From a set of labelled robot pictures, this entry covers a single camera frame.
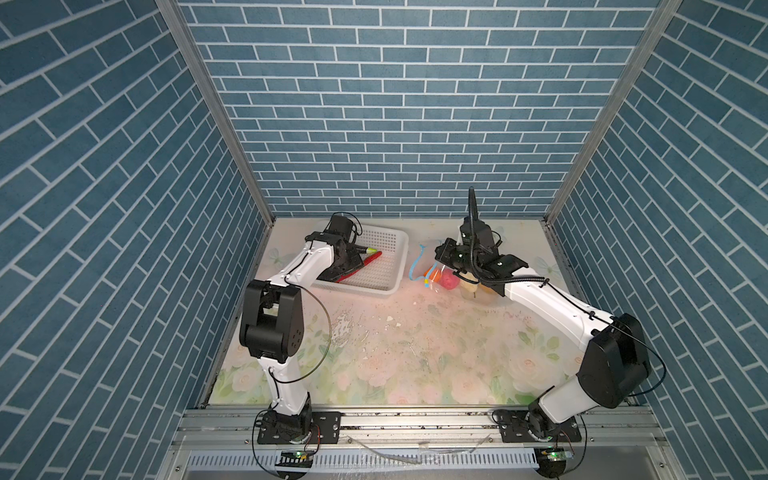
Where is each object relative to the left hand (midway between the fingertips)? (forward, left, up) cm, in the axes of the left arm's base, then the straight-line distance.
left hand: (353, 266), depth 95 cm
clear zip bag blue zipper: (-8, -23, +8) cm, 26 cm away
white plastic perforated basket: (+3, -10, -8) cm, 13 cm away
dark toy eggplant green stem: (+12, -3, -6) cm, 14 cm away
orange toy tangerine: (-9, -25, +7) cm, 27 cm away
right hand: (-2, -23, +14) cm, 27 cm away
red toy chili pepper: (+7, -4, -7) cm, 11 cm away
